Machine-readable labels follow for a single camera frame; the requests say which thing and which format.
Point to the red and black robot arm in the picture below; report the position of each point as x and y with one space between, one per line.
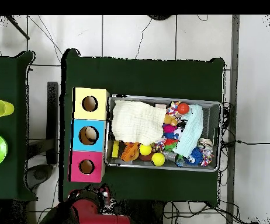
95 215

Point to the wooden box with three holes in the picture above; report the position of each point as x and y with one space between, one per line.
102 109

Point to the cream muslin cloth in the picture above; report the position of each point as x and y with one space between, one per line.
137 121

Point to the smooth yellow ball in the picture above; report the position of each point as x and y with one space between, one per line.
145 149

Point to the orange plastic toy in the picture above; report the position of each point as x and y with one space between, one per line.
130 152

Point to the yellow block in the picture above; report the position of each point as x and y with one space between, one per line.
115 149

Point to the pink spiky ball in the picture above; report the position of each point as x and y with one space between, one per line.
169 128

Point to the brown plush toy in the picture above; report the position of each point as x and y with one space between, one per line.
170 120

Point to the yellow ball with seam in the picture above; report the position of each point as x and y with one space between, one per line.
158 159

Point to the orange plastic ball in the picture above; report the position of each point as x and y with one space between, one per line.
183 108

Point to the mint green muslin cloth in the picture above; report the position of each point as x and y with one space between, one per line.
191 130

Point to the blue spiky ball with eyes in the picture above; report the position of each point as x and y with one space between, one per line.
195 155

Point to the black flat panel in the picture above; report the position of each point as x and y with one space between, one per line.
52 121

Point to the grey round object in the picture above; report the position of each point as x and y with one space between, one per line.
39 174

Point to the yellow-green plastic cup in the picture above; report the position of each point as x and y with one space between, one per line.
0 108

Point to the dark green side table cloth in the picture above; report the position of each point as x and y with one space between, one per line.
6 77

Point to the black rod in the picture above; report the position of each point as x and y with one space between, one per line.
18 27

